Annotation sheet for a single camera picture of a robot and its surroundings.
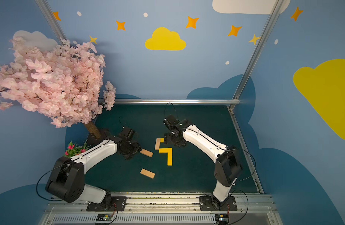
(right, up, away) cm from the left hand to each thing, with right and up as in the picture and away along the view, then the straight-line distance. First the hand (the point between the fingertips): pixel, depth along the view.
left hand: (139, 149), depth 89 cm
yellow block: (+19, -1, +4) cm, 19 cm away
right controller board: (+48, -33, -16) cm, 61 cm away
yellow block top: (+16, +8, -11) cm, 21 cm away
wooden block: (+4, -3, +4) cm, 6 cm away
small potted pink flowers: (-32, +3, -14) cm, 35 cm away
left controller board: (-14, -32, -17) cm, 39 cm away
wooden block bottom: (+6, -14, -5) cm, 16 cm away
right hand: (+22, +6, -5) cm, 23 cm away
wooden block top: (+11, +2, +9) cm, 14 cm away
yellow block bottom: (+20, -7, +1) cm, 21 cm away
